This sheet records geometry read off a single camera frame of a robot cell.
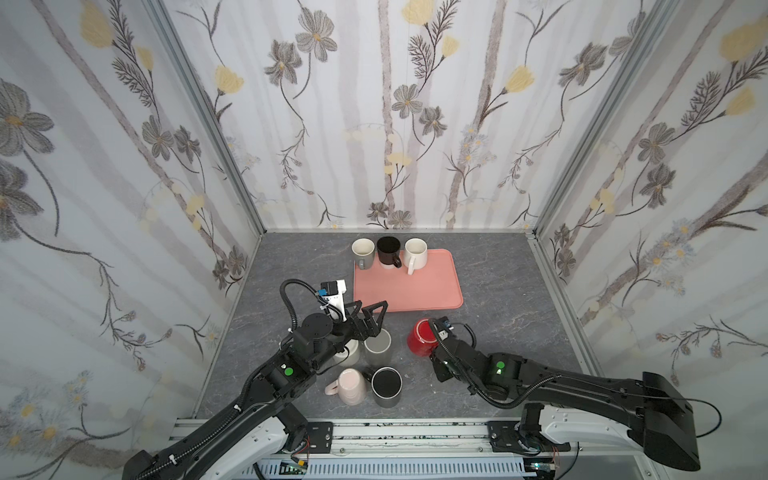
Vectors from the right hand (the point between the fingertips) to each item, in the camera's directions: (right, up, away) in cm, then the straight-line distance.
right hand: (426, 346), depth 79 cm
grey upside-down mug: (-13, -1, -1) cm, 13 cm away
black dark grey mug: (-11, -9, -4) cm, 14 cm away
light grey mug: (-20, +27, +27) cm, 43 cm away
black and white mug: (-10, +27, +25) cm, 39 cm away
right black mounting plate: (+19, -22, -4) cm, 30 cm away
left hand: (-14, +14, -9) cm, 22 cm away
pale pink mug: (-20, -9, -5) cm, 22 cm away
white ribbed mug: (-1, +24, +25) cm, 35 cm away
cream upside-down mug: (-20, -2, +3) cm, 20 cm away
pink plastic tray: (+6, +13, +26) cm, 30 cm away
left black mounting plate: (-27, -21, -5) cm, 35 cm away
